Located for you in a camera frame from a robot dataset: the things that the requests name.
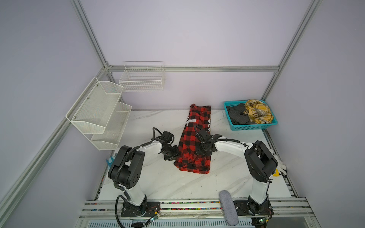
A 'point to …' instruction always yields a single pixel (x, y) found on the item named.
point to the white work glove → (281, 167)
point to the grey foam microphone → (229, 208)
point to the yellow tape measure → (276, 174)
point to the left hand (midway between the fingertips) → (179, 157)
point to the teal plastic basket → (236, 127)
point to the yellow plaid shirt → (258, 112)
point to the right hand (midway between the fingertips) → (197, 151)
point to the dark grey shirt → (237, 115)
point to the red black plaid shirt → (188, 158)
